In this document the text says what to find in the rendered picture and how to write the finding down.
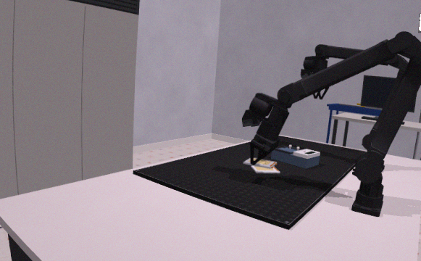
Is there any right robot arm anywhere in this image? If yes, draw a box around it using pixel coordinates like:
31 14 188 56
301 44 408 149

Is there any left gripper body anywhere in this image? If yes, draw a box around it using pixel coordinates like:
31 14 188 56
251 120 283 149

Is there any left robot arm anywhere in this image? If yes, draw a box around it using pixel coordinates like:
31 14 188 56
242 31 421 217

